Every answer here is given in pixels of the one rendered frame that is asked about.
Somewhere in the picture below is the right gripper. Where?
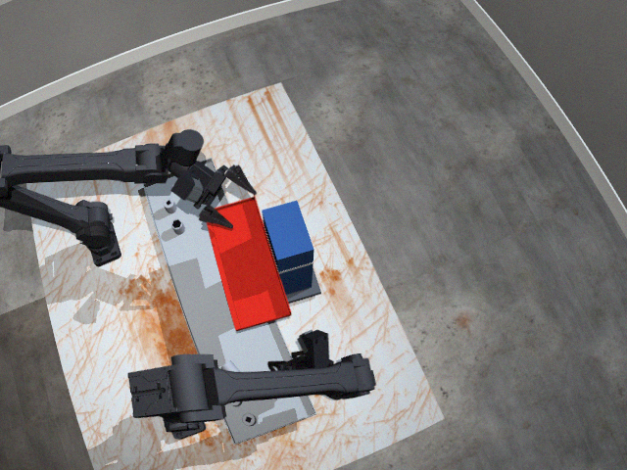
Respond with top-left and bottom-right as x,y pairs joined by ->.
268,351 -> 306,371

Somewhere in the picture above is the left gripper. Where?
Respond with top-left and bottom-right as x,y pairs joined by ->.
194,165 -> 257,228

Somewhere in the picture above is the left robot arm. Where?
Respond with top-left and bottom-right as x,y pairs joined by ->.
0,129 -> 215,266

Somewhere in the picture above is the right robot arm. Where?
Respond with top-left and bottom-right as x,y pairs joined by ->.
127,330 -> 376,440

